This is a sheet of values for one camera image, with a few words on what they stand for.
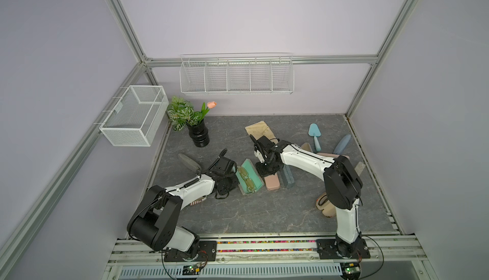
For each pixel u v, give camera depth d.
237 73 0.98
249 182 0.90
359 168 0.90
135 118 0.83
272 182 0.89
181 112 0.85
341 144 1.00
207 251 0.74
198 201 0.82
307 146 1.02
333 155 0.96
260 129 1.14
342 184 0.51
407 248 0.76
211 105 0.89
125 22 0.79
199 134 1.00
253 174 0.91
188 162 0.95
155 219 0.43
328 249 0.74
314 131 1.13
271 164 0.77
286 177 0.88
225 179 0.77
